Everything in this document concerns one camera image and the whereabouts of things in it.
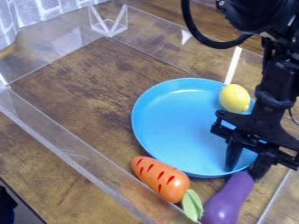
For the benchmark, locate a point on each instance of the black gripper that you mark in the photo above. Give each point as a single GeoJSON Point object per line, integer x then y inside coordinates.
{"type": "Point", "coordinates": [259, 133]}

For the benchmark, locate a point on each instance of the purple toy eggplant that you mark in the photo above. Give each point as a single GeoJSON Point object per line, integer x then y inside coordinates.
{"type": "Point", "coordinates": [223, 206]}

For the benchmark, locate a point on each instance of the blue round plate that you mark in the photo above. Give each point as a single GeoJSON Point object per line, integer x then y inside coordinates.
{"type": "Point", "coordinates": [171, 119]}

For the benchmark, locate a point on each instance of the orange toy carrot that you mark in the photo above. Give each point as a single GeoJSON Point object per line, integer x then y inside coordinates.
{"type": "Point", "coordinates": [170, 183]}

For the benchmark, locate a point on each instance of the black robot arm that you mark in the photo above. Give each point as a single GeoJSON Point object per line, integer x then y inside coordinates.
{"type": "Point", "coordinates": [274, 19]}

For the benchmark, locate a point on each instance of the yellow toy lemon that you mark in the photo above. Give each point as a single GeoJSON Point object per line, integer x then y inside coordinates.
{"type": "Point", "coordinates": [234, 98]}

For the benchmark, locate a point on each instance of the white patterned curtain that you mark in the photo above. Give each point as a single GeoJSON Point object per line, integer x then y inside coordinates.
{"type": "Point", "coordinates": [19, 13]}

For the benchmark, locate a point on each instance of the clear acrylic enclosure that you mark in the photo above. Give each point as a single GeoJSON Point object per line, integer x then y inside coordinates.
{"type": "Point", "coordinates": [71, 76]}

